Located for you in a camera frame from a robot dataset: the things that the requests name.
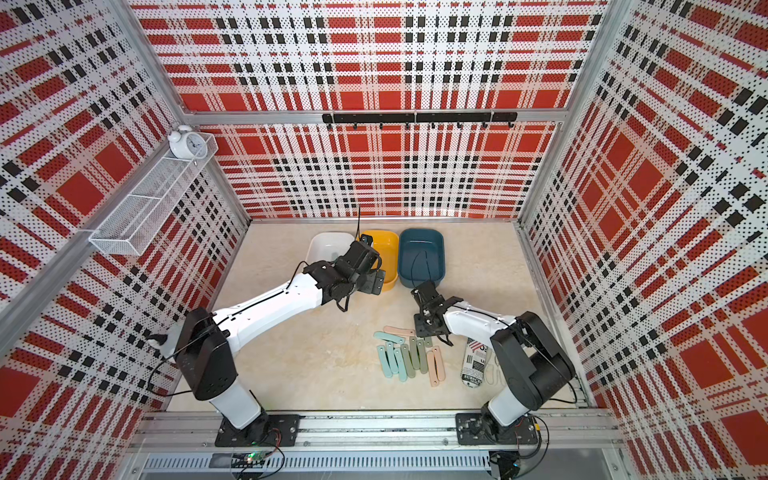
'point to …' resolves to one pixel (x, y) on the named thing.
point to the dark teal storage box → (421, 256)
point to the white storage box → (328, 245)
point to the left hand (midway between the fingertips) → (368, 272)
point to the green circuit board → (248, 460)
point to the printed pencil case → (474, 363)
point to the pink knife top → (399, 331)
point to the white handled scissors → (493, 372)
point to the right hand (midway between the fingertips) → (430, 325)
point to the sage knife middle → (414, 355)
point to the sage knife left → (407, 360)
